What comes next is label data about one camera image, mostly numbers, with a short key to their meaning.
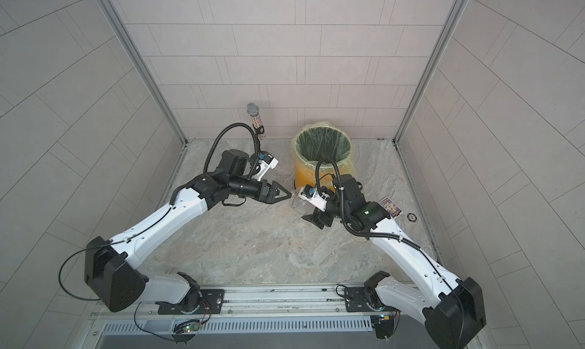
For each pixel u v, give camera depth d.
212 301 0.71
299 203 0.67
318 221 0.64
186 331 0.64
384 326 0.68
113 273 0.37
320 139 0.91
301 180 0.81
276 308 0.71
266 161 0.66
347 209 0.56
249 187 0.62
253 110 0.85
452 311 0.37
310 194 0.62
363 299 0.71
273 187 0.62
